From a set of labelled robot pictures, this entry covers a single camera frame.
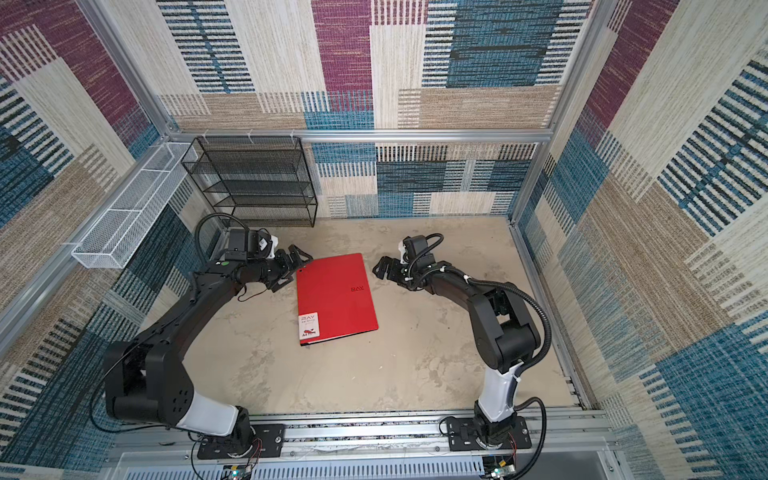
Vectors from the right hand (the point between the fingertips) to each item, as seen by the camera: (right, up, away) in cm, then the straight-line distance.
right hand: (384, 277), depth 94 cm
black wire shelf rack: (-45, +34, +15) cm, 58 cm away
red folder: (-16, -8, +3) cm, 18 cm away
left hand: (-22, +5, -9) cm, 24 cm away
